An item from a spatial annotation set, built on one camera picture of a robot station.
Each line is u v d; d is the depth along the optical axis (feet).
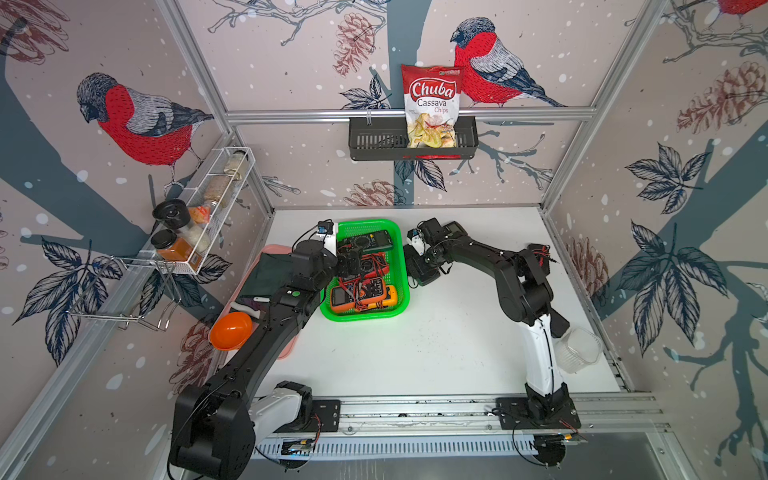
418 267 3.02
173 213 2.04
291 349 2.76
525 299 1.90
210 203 2.42
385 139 3.51
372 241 3.30
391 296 2.96
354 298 2.81
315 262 2.01
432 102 2.70
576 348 2.73
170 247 1.96
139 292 1.94
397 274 3.25
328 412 2.41
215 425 1.28
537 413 2.13
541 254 3.30
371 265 3.19
